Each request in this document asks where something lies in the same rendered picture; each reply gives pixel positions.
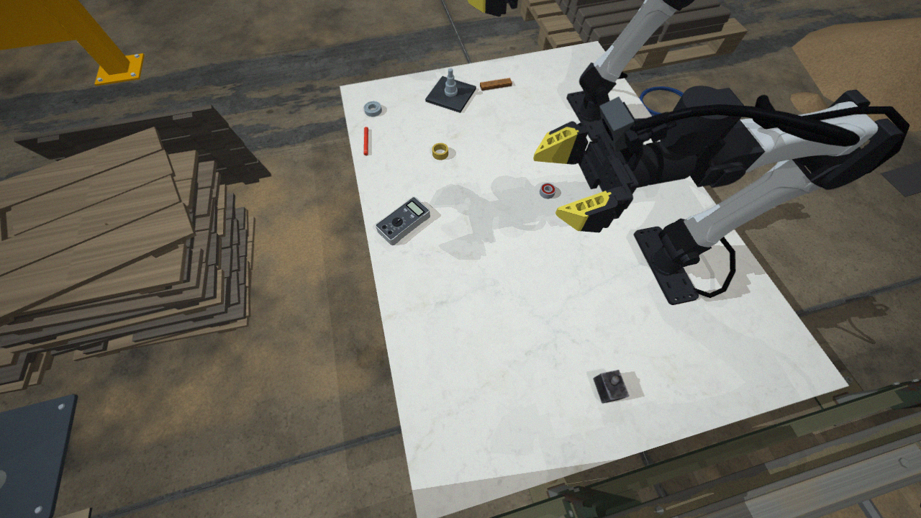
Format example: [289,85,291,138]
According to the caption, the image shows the brown rectangular block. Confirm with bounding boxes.
[480,78,512,91]

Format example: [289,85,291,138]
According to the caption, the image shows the grey multimeter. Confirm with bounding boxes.
[376,197,430,245]

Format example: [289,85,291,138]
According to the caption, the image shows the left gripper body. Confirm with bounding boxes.
[549,121,657,232]

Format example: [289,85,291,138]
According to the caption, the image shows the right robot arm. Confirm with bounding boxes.
[566,0,694,141]

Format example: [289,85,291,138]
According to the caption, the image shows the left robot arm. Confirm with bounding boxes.
[599,96,904,305]

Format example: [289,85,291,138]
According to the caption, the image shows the yellow sleeve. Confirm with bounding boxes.
[432,143,448,160]

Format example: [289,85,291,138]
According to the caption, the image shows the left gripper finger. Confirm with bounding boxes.
[533,127,578,164]
[555,191,611,231]

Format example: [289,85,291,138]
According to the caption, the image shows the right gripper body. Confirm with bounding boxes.
[485,0,518,17]

